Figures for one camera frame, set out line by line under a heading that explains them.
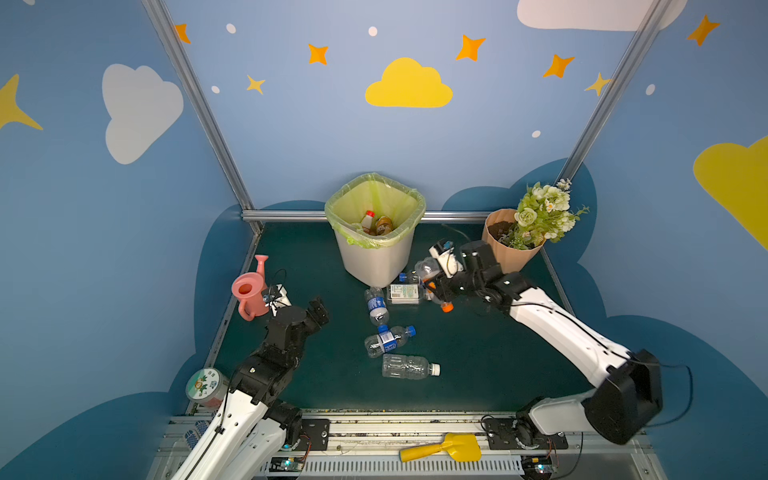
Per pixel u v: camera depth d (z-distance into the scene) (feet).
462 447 2.39
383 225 3.26
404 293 3.22
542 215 2.91
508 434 2.44
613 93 2.70
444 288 2.33
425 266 2.58
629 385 1.33
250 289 2.99
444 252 2.30
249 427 1.57
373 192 3.23
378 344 2.89
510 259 3.20
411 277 3.36
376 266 3.01
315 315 2.25
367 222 3.42
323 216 2.73
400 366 2.62
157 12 2.22
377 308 3.05
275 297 2.07
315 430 2.46
